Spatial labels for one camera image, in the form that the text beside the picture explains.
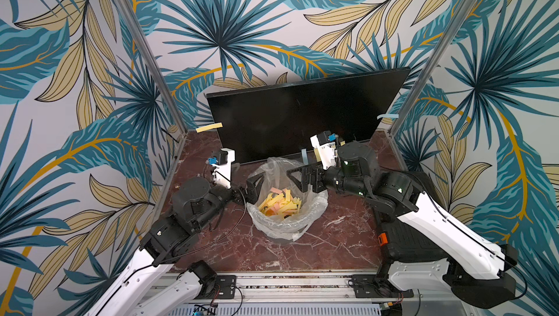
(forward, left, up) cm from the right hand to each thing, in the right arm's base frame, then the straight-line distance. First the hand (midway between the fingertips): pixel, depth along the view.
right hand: (296, 169), depth 61 cm
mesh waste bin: (-12, +5, -13) cm, 19 cm away
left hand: (-1, +13, -1) cm, 13 cm away
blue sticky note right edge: (+26, -36, -4) cm, 45 cm away
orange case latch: (-10, -33, -32) cm, 47 cm away
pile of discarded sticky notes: (+5, +4, -31) cm, 32 cm away
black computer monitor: (+30, +3, -8) cm, 31 cm away
